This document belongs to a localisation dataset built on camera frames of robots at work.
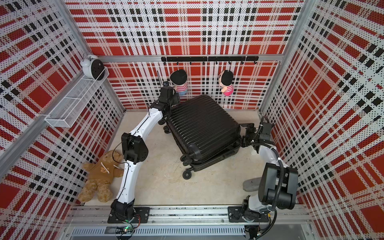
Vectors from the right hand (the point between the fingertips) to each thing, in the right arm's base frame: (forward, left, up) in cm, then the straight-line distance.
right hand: (240, 128), depth 89 cm
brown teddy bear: (-25, +79, -8) cm, 83 cm away
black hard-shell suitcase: (-6, +21, +5) cm, 23 cm away
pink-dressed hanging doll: (+29, +7, +15) cm, 34 cm away
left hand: (+23, +40, +7) cm, 47 cm away
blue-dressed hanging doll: (+27, +37, +18) cm, 49 cm away
